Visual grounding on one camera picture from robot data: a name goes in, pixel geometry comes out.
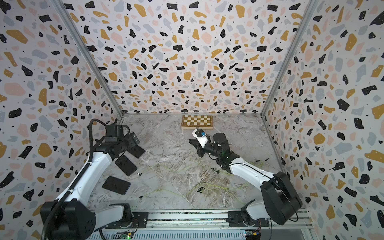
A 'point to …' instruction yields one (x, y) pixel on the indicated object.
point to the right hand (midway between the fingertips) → (192, 141)
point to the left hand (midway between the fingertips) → (132, 140)
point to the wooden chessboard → (192, 122)
